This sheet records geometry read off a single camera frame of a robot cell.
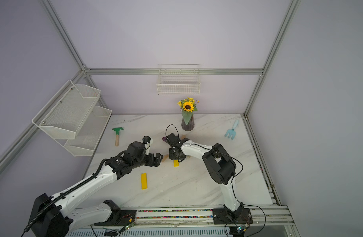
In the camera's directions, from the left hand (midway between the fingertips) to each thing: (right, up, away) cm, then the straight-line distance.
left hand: (155, 157), depth 81 cm
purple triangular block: (+2, +9, +23) cm, 24 cm away
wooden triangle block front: (+6, +1, -6) cm, 9 cm away
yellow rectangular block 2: (-8, -15, +5) cm, 18 cm away
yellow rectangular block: (+11, -6, +11) cm, 17 cm away
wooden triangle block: (+15, +10, +22) cm, 29 cm away
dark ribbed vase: (+20, +18, +26) cm, 38 cm away
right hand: (+11, -3, +15) cm, 19 cm away
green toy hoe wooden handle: (-33, +13, +25) cm, 43 cm away
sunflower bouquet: (+18, +30, +9) cm, 37 cm away
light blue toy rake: (+53, +13, +29) cm, 62 cm away
